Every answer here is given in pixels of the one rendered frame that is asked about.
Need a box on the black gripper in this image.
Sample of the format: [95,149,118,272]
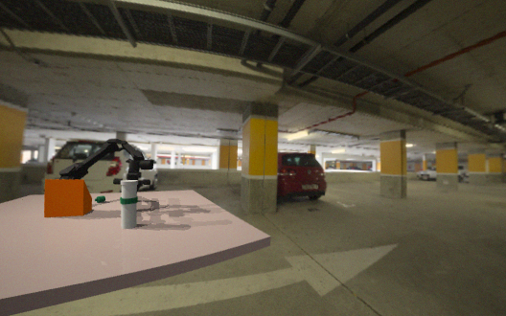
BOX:
[113,169,150,192]

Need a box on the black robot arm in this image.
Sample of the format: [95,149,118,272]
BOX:
[59,139,153,180]

